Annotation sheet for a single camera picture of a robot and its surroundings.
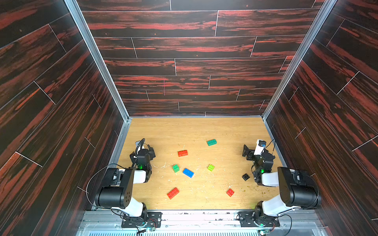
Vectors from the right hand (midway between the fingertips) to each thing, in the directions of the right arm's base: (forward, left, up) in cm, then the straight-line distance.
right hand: (255, 146), depth 92 cm
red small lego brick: (-27, +18, -8) cm, 34 cm away
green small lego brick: (-15, +50, -5) cm, 52 cm away
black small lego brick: (-18, +8, -7) cm, 21 cm away
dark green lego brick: (+6, +27, -7) cm, 28 cm away
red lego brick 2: (-30, +50, -7) cm, 59 cm away
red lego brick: (-3, +47, -7) cm, 47 cm away
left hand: (-4, +72, -2) cm, 72 cm away
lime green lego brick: (-13, +28, -7) cm, 32 cm away
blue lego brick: (-17, +42, -7) cm, 46 cm away
